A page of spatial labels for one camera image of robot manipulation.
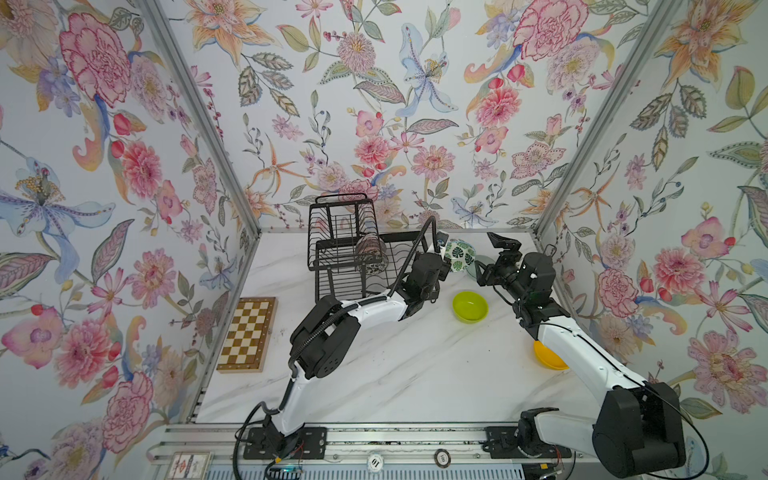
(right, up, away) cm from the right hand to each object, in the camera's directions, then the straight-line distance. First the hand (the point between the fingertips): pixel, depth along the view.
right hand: (479, 241), depth 79 cm
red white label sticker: (-71, -54, -9) cm, 89 cm away
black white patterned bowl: (-27, -6, +1) cm, 28 cm away
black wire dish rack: (-35, -4, +9) cm, 37 cm away
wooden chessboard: (-66, -29, +9) cm, 72 cm away
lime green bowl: (+3, -20, +18) cm, 27 cm away
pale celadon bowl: (+3, -5, +5) cm, 7 cm away
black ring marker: (-11, -53, -7) cm, 54 cm away
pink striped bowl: (-30, 0, +25) cm, 39 cm away
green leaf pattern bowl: (-2, -3, +11) cm, 12 cm away
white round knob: (-27, -50, -13) cm, 58 cm away
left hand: (-7, -1, +9) cm, 11 cm away
